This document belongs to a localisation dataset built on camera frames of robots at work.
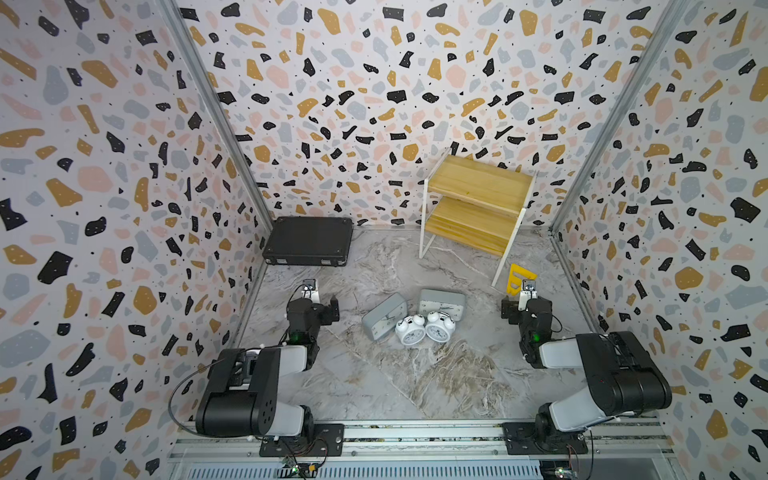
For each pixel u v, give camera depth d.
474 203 0.83
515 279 1.07
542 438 0.67
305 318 0.70
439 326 0.86
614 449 0.74
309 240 1.14
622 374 0.46
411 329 0.85
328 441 0.74
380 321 0.86
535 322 0.72
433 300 0.91
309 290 0.78
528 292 0.80
